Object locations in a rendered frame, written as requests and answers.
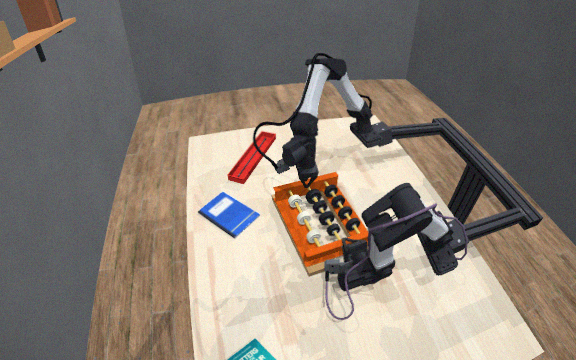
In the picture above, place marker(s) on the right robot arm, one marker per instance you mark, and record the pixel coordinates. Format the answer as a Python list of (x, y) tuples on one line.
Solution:
[(305, 122)]

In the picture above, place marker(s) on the teal paperback book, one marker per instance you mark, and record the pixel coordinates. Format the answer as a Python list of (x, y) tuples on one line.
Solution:
[(252, 351)]

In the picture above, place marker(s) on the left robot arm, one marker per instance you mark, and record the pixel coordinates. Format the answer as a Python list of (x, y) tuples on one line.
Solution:
[(404, 201)]

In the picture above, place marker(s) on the blue notebook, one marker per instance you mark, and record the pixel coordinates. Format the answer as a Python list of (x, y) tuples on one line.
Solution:
[(230, 215)]

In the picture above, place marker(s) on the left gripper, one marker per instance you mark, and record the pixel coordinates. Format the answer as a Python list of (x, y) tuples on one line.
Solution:
[(356, 253)]

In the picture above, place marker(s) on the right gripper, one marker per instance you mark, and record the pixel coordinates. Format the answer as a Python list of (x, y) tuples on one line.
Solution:
[(306, 168)]

